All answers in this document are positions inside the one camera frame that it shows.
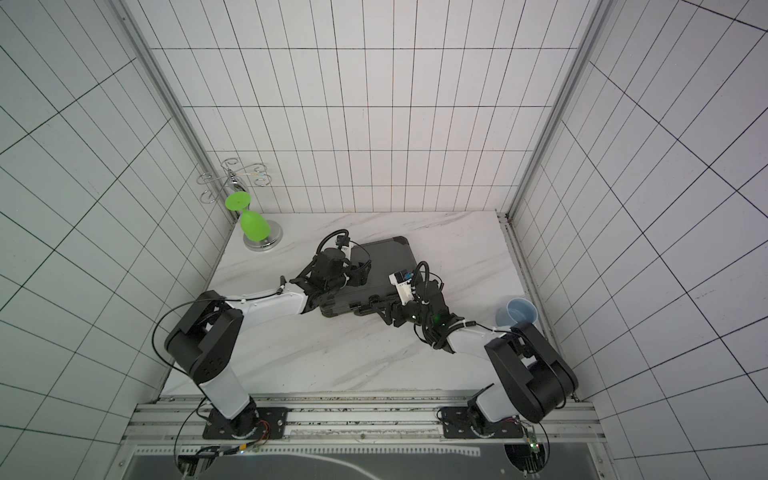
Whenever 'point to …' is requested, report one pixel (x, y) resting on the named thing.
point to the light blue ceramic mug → (516, 310)
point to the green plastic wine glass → (252, 224)
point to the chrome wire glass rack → (228, 177)
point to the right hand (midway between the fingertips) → (381, 296)
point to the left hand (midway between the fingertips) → (359, 270)
